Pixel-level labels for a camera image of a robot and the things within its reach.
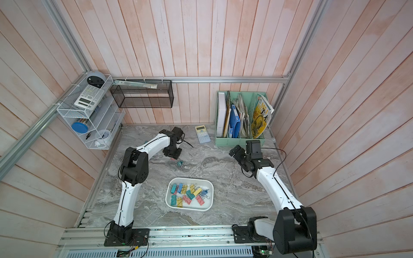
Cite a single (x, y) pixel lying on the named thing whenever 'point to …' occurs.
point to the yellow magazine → (262, 113)
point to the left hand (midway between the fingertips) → (173, 157)
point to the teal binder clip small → (173, 200)
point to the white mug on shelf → (101, 136)
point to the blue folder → (234, 128)
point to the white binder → (221, 114)
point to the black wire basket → (143, 93)
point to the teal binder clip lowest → (173, 188)
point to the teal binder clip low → (180, 163)
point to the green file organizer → (240, 116)
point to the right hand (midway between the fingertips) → (234, 153)
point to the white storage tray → (203, 183)
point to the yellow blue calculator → (203, 134)
